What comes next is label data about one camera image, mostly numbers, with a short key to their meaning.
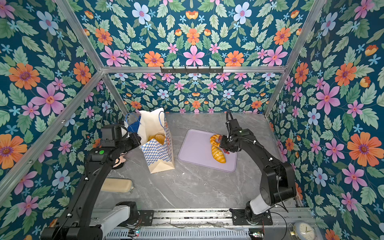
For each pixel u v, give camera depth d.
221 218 0.75
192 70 0.93
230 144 0.73
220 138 0.99
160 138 0.96
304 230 0.67
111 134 0.54
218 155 0.93
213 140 1.01
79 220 0.38
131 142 0.66
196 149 0.99
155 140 0.73
